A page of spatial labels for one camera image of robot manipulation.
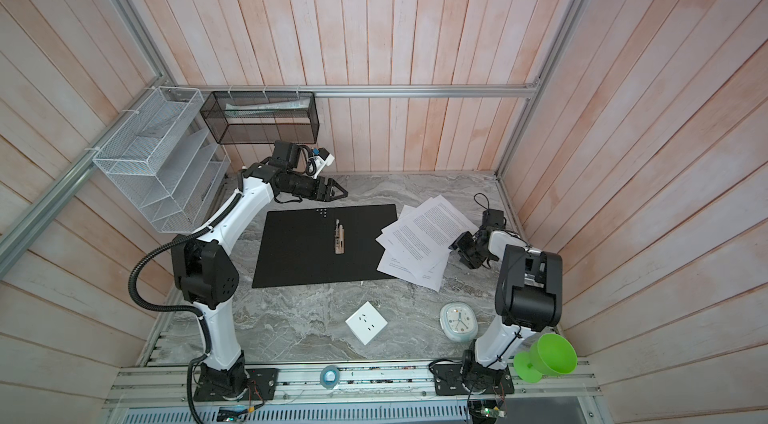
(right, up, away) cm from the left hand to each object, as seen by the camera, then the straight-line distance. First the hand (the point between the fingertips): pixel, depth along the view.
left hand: (339, 197), depth 85 cm
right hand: (+37, -17, +12) cm, 42 cm away
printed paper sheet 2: (+16, -21, +11) cm, 29 cm away
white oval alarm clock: (+34, -35, -3) cm, 48 cm away
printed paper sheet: (+28, -13, +19) cm, 36 cm away
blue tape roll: (-1, -46, -10) cm, 47 cm away
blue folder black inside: (-8, -16, +14) cm, 23 cm away
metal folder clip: (-2, -14, +15) cm, 21 cm away
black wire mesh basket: (-27, +27, +12) cm, 40 cm away
